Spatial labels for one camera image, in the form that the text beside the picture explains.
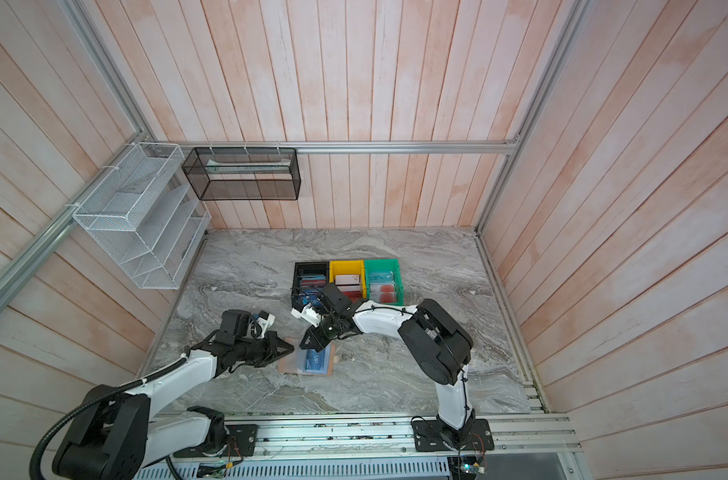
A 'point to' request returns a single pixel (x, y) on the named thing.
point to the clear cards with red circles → (382, 288)
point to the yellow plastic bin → (349, 267)
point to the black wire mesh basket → (244, 173)
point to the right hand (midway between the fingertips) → (303, 345)
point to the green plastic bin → (382, 265)
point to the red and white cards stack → (349, 285)
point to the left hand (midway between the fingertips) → (293, 353)
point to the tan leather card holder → (294, 362)
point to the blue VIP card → (317, 362)
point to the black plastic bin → (307, 268)
